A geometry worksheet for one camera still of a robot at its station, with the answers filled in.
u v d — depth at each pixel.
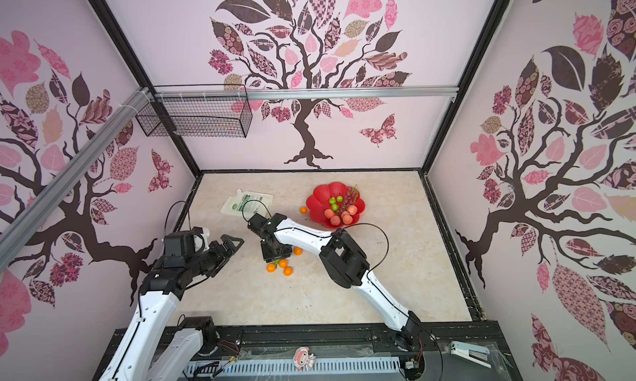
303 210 1.03
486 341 0.74
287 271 0.87
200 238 0.63
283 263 0.89
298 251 0.91
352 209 1.01
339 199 1.07
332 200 1.07
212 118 1.06
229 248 0.69
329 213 1.01
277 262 0.88
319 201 1.07
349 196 1.03
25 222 0.52
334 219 0.98
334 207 1.03
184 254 0.59
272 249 0.80
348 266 0.58
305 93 0.93
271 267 0.87
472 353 0.70
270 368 0.70
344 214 1.00
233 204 1.07
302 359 0.68
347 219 0.96
